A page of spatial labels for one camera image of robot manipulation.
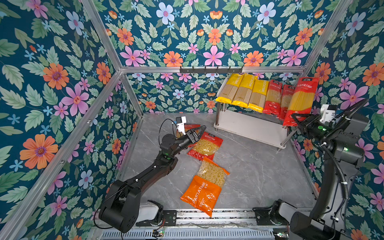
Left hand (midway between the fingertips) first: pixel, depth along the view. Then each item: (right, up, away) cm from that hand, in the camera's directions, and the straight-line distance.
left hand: (206, 126), depth 68 cm
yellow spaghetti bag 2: (+20, +17, +11) cm, 28 cm away
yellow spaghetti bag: (+12, +19, +14) cm, 26 cm away
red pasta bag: (+1, -13, +28) cm, 31 cm away
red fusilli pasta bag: (-8, 0, +1) cm, 8 cm away
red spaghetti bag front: (+35, +12, +7) cm, 37 cm away
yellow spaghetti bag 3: (+27, +14, +9) cm, 32 cm away
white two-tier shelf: (+39, +1, +42) cm, 57 cm away
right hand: (+36, +5, -7) cm, 37 cm away
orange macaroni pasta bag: (-1, -35, +10) cm, 36 cm away
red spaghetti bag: (+45, +18, +13) cm, 50 cm away
